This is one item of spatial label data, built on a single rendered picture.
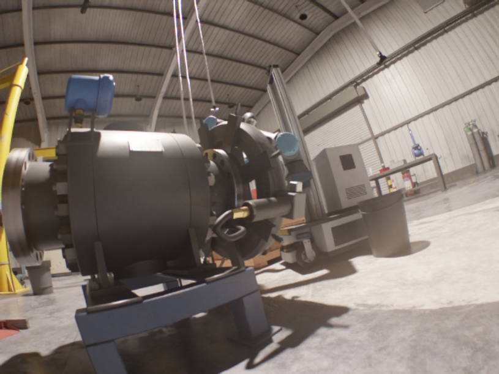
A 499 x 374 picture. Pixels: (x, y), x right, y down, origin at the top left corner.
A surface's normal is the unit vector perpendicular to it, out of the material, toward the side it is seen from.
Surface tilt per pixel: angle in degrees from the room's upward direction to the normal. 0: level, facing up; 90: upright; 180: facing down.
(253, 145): 90
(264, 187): 90
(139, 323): 90
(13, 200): 97
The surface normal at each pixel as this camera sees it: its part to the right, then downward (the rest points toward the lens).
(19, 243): 0.61, 0.44
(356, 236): 0.11, -0.21
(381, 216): -0.59, 0.04
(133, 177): 0.63, -0.30
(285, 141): -0.18, -0.09
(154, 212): 0.67, 0.09
